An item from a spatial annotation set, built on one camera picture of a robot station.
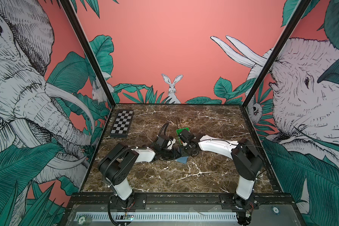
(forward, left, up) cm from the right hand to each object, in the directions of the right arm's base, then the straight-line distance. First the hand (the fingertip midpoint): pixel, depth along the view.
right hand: (181, 151), depth 90 cm
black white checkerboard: (+20, +44, +2) cm, 48 cm away
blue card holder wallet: (-5, -1, -2) cm, 5 cm away
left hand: (-2, -1, +1) cm, 2 cm away
